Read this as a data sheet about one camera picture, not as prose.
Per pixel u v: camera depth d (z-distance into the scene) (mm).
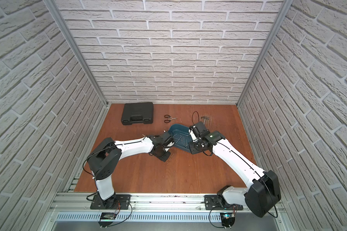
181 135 994
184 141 972
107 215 700
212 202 731
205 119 1090
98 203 741
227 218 707
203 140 561
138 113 1137
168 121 1098
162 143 716
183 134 1008
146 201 760
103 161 480
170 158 812
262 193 388
